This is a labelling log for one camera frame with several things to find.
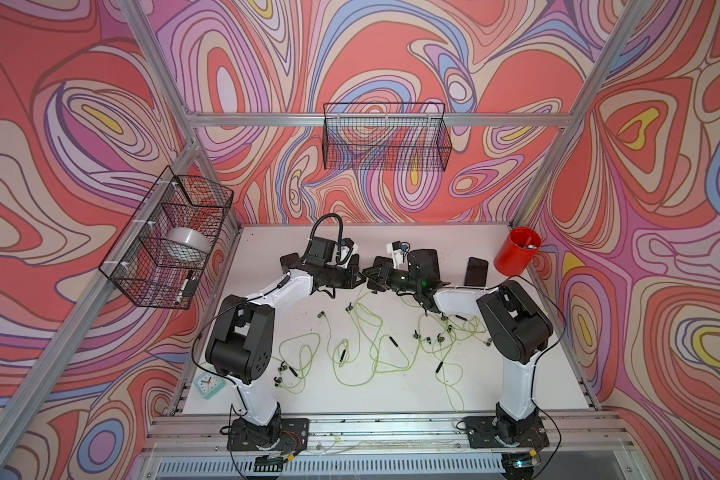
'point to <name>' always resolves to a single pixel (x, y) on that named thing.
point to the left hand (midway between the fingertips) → (368, 280)
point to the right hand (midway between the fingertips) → (364, 279)
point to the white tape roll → (187, 244)
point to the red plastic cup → (516, 252)
